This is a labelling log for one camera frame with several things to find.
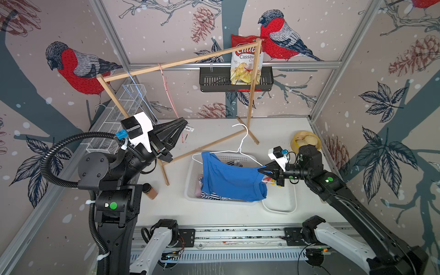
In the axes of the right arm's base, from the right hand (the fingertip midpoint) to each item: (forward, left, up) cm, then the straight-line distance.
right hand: (260, 167), depth 68 cm
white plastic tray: (-3, -14, -27) cm, 30 cm away
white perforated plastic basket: (+7, +30, -17) cm, 36 cm away
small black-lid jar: (-15, -17, +7) cm, 24 cm away
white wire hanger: (+2, +9, +9) cm, 13 cm away
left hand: (-5, +23, +32) cm, 40 cm away
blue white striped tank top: (-5, +20, -19) cm, 28 cm away
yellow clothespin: (-6, -5, 0) cm, 7 cm away
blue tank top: (-4, +6, -6) cm, 10 cm away
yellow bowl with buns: (+35, -35, -22) cm, 54 cm away
